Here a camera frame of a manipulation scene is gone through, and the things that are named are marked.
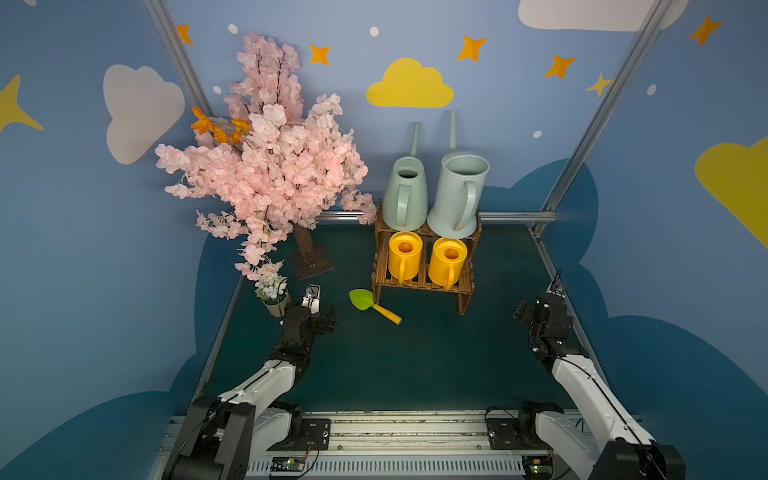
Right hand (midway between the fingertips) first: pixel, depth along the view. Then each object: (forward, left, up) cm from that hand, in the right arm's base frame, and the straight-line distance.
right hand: (546, 305), depth 84 cm
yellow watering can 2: (+4, +30, +13) cm, 33 cm away
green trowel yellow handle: (+5, +54, -11) cm, 56 cm away
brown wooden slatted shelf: (+6, +48, +2) cm, 48 cm away
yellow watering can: (+6, +41, +12) cm, 44 cm away
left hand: (-1, +68, -2) cm, 68 cm away
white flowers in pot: (-1, +79, 0) cm, 79 cm away
